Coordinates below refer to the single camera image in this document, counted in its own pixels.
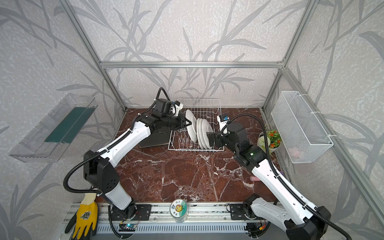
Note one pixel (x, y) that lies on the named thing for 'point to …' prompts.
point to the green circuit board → (129, 227)
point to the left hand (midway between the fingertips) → (193, 118)
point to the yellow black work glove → (84, 222)
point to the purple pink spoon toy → (254, 179)
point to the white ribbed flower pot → (274, 140)
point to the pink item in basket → (294, 151)
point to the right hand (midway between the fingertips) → (216, 126)
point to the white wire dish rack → (208, 108)
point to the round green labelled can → (178, 210)
